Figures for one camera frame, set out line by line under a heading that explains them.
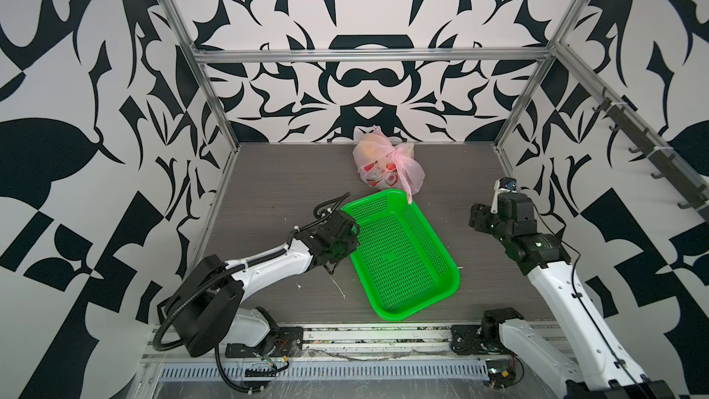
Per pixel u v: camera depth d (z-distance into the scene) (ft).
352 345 2.45
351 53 3.16
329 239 2.16
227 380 2.25
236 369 2.33
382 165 3.18
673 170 1.80
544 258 1.64
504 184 2.20
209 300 1.38
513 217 1.85
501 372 2.34
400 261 2.92
